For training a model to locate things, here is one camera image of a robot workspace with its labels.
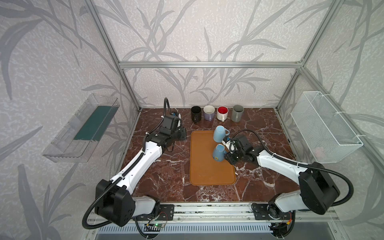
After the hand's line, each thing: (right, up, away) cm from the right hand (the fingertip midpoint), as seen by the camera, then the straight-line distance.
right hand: (227, 150), depth 89 cm
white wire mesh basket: (+39, +12, -26) cm, 48 cm away
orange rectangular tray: (-14, -11, 0) cm, 18 cm away
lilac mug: (-10, +25, +22) cm, 35 cm away
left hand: (-24, +15, -7) cm, 29 cm away
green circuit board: (-38, -33, -18) cm, 53 cm away
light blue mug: (-4, +10, +5) cm, 12 cm away
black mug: (-19, +23, +20) cm, 36 cm away
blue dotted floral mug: (-5, -1, -4) cm, 6 cm away
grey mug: (+10, +23, +16) cm, 30 cm away
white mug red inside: (0, +24, +22) cm, 33 cm away
